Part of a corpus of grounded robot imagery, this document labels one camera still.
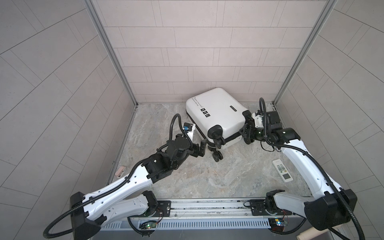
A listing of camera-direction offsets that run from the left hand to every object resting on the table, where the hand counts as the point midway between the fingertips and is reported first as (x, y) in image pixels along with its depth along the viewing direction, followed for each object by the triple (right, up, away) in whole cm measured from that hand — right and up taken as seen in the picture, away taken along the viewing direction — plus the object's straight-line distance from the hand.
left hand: (203, 137), depth 68 cm
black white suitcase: (+9, +9, +15) cm, 20 cm away
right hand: (+22, +2, +10) cm, 24 cm away
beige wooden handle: (+45, -40, -5) cm, 61 cm away
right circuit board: (+34, -40, 0) cm, 53 cm away
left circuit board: (-24, -38, -3) cm, 46 cm away
